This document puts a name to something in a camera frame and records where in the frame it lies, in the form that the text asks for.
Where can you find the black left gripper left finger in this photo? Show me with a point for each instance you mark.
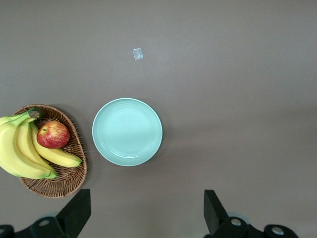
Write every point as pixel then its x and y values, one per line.
pixel 71 218

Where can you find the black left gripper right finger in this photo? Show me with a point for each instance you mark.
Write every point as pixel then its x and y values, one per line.
pixel 218 220

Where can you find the pale green round plate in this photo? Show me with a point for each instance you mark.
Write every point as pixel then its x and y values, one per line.
pixel 127 131

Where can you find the brown wicker basket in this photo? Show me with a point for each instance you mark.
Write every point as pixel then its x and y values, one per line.
pixel 67 183

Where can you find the red apple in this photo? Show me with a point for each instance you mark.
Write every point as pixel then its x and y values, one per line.
pixel 53 135

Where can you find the yellow banana bunch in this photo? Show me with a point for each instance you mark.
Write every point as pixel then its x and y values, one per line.
pixel 15 153

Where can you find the brown table cover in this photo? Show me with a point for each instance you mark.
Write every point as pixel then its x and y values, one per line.
pixel 223 99

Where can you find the small clear tape piece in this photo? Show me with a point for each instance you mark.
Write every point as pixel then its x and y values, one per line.
pixel 137 54

